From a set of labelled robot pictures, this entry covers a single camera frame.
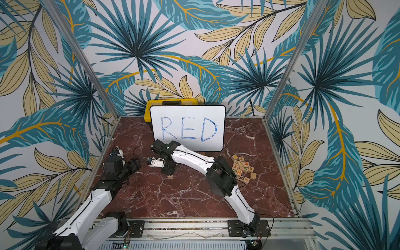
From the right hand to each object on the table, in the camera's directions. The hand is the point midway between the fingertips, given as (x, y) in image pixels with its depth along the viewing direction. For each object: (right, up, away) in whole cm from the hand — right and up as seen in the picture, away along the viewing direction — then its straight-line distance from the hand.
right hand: (168, 167), depth 87 cm
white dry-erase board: (+17, +22, +1) cm, 28 cm away
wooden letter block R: (+1, -6, +1) cm, 6 cm away
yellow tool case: (-6, +40, +19) cm, 45 cm away
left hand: (-18, +3, -2) cm, 18 cm away
